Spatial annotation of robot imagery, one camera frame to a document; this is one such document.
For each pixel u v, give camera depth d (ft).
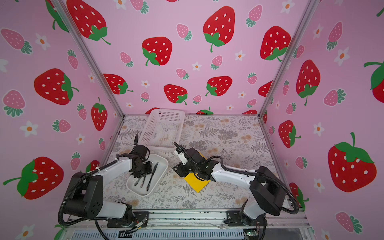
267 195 1.41
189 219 2.45
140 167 2.31
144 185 2.81
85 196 1.43
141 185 2.82
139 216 2.46
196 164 2.04
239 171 1.63
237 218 2.40
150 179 2.88
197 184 2.82
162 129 3.64
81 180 1.39
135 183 2.82
